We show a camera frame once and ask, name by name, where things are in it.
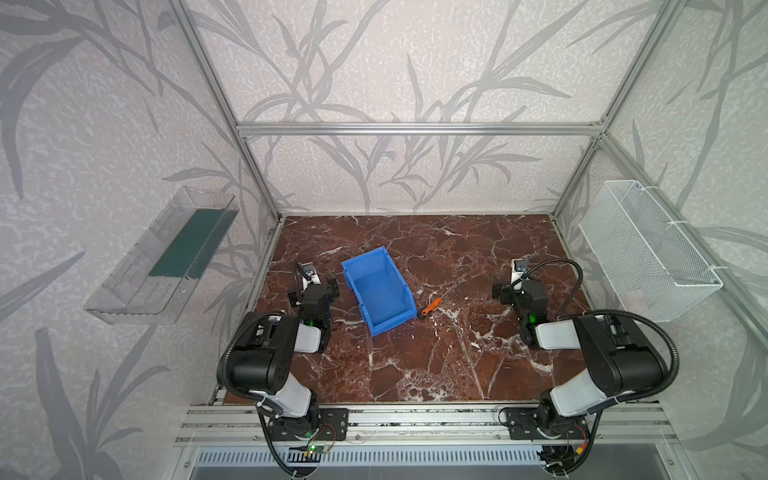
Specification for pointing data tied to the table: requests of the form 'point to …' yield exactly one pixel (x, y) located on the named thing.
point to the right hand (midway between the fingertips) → (513, 267)
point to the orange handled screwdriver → (430, 307)
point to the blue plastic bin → (379, 291)
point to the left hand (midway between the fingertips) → (315, 268)
